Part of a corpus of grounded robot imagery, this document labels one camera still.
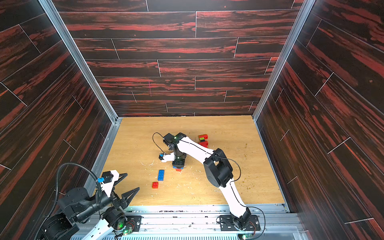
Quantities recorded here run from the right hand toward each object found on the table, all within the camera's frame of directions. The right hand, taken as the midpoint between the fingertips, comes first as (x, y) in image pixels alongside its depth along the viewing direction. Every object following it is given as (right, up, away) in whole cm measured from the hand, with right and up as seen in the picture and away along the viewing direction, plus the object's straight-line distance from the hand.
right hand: (183, 160), depth 93 cm
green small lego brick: (+12, +13, +12) cm, 22 cm away
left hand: (-19, -3, -31) cm, 37 cm away
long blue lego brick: (-13, -8, -4) cm, 16 cm away
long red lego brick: (+14, +15, +15) cm, 26 cm away
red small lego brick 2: (-3, -6, 0) cm, 7 cm away
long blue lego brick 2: (-5, -3, -7) cm, 9 cm away
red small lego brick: (-16, -13, -7) cm, 22 cm away
